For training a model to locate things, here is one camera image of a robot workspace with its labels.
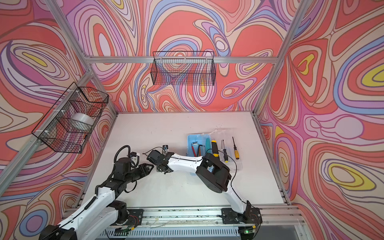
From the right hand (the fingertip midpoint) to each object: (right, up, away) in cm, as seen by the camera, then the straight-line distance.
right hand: (166, 168), depth 90 cm
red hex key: (+17, +9, +6) cm, 20 cm away
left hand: (-6, +3, -6) cm, 9 cm away
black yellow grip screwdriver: (+35, +10, -8) cm, 37 cm away
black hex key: (+20, +11, +6) cm, 24 cm away
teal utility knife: (+26, +14, +2) cm, 30 cm away
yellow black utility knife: (+30, +12, 0) cm, 32 cm away
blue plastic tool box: (+33, +21, +4) cm, 39 cm away
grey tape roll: (-37, +28, -20) cm, 51 cm away
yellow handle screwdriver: (+42, +11, -7) cm, 43 cm away
